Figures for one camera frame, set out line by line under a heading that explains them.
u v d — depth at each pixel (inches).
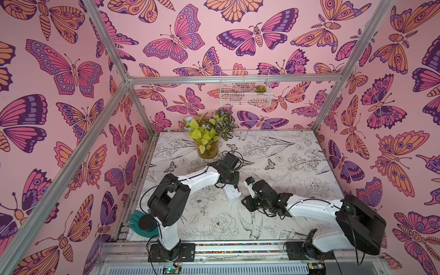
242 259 28.7
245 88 37.4
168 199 19.4
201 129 37.9
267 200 25.8
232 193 34.4
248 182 30.6
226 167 28.3
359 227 16.7
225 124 37.2
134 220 32.1
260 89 36.3
